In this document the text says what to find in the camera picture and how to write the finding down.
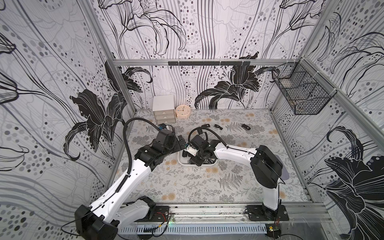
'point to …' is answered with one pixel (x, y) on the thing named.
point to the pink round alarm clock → (183, 111)
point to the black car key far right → (246, 127)
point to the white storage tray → (184, 158)
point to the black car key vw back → (205, 126)
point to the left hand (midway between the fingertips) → (178, 145)
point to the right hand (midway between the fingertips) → (195, 156)
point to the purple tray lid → (285, 174)
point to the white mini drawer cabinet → (163, 108)
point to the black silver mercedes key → (218, 127)
